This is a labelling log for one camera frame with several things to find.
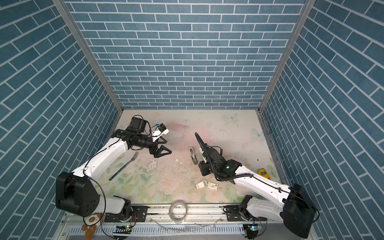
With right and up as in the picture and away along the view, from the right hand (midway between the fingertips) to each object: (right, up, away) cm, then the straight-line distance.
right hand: (198, 163), depth 80 cm
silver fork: (-40, +1, +13) cm, 42 cm away
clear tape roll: (-11, -23, -11) cm, 28 cm away
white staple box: (+8, -13, +2) cm, 15 cm away
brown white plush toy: (-50, -24, -11) cm, 57 cm away
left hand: (-17, +10, -2) cm, 19 cm away
